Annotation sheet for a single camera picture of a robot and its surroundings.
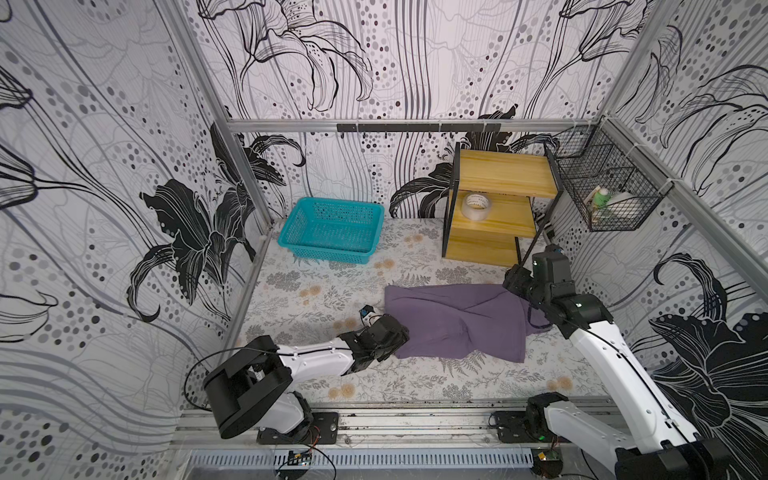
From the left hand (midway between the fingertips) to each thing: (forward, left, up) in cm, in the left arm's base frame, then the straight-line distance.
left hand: (407, 341), depth 86 cm
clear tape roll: (+42, -23, +16) cm, 51 cm away
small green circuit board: (-29, +26, -4) cm, 39 cm away
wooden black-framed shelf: (+36, -28, +32) cm, 56 cm away
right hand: (+12, -28, +20) cm, 37 cm away
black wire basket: (+40, -60, +29) cm, 78 cm away
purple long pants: (+6, -22, +2) cm, 23 cm away
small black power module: (-28, -34, -2) cm, 44 cm away
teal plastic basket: (+46, +30, -3) cm, 55 cm away
